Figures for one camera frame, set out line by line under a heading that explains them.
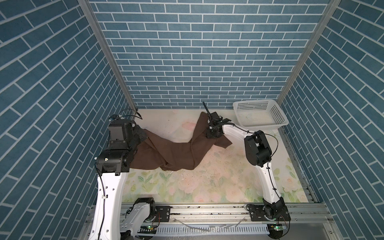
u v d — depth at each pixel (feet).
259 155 1.96
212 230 2.29
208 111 3.16
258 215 2.42
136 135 1.89
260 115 3.92
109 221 1.19
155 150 2.53
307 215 2.47
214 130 2.58
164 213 2.41
